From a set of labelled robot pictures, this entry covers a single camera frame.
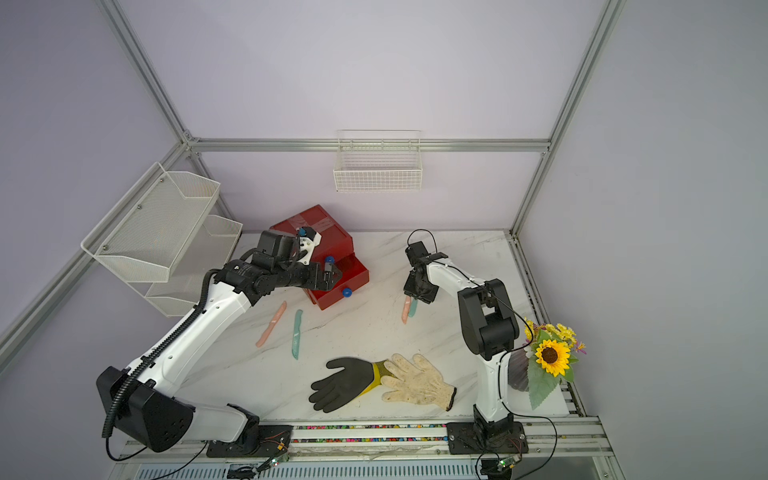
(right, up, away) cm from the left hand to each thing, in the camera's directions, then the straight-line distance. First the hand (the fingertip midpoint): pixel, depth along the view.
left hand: (324, 276), depth 78 cm
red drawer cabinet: (0, +9, +15) cm, 17 cm away
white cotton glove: (+26, -30, +4) cm, 40 cm away
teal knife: (-12, -18, +15) cm, 27 cm away
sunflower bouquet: (+52, -15, -15) cm, 56 cm away
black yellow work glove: (+8, -29, +4) cm, 30 cm away
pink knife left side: (-21, -16, +17) cm, 32 cm away
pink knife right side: (+23, -12, +20) cm, 33 cm away
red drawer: (+6, 0, +13) cm, 14 cm away
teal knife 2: (+25, -12, +21) cm, 34 cm away
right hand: (+26, -8, +21) cm, 35 cm away
